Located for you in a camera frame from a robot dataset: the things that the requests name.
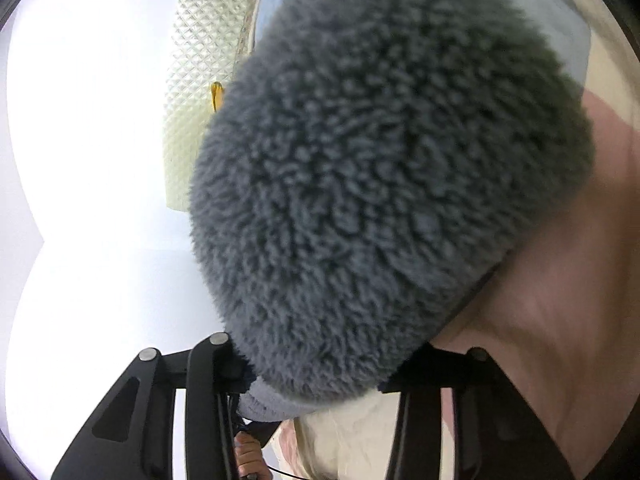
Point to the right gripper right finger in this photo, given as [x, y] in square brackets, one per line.
[497, 435]

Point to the yellow crown pillow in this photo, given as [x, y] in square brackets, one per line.
[217, 95]

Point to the person's right hand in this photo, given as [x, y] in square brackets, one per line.
[248, 455]

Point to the grey fleece zip jacket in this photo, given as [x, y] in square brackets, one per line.
[373, 162]

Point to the cream quilted headboard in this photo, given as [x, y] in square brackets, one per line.
[209, 38]

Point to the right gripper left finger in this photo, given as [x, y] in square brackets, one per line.
[129, 434]

